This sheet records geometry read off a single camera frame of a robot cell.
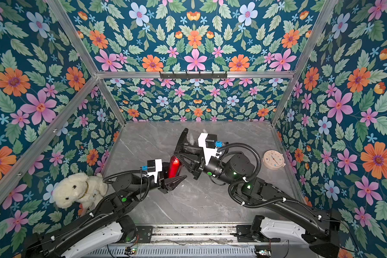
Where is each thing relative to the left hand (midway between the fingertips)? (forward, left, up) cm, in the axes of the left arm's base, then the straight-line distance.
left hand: (183, 172), depth 57 cm
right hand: (+3, -1, +12) cm, 13 cm away
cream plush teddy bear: (+6, +50, -18) cm, 54 cm away
